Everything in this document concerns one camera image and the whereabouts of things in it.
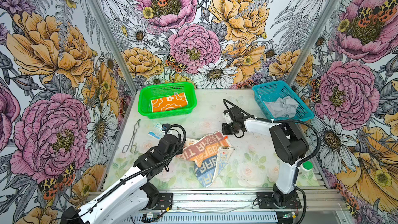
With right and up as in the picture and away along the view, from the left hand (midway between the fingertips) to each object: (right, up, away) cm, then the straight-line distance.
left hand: (177, 144), depth 80 cm
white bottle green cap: (+62, -9, -5) cm, 63 cm away
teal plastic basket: (+62, +29, +39) cm, 79 cm away
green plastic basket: (-27, +29, +35) cm, 53 cm away
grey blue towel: (+17, -8, +7) cm, 20 cm away
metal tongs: (-28, -5, +12) cm, 31 cm away
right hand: (+26, +2, +17) cm, 31 cm away
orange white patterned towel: (-5, +24, +35) cm, 43 cm away
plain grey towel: (+66, +18, +23) cm, 72 cm away
